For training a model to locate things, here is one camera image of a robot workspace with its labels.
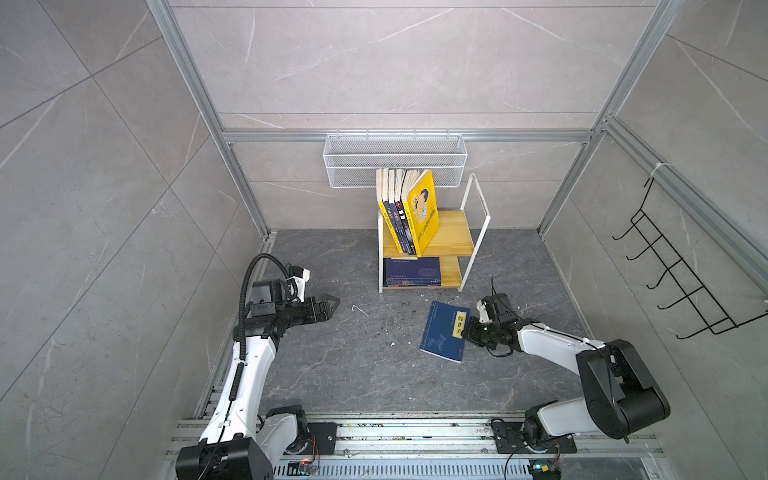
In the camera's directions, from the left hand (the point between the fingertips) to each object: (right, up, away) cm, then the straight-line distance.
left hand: (324, 297), depth 80 cm
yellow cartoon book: (+26, +24, -1) cm, 36 cm away
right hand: (+41, -12, +12) cm, 44 cm away
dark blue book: (+28, +6, +19) cm, 34 cm away
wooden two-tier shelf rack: (+39, +16, +10) cm, 43 cm away
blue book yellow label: (+34, -13, +11) cm, 38 cm away
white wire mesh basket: (+5, +44, +21) cm, 49 cm away
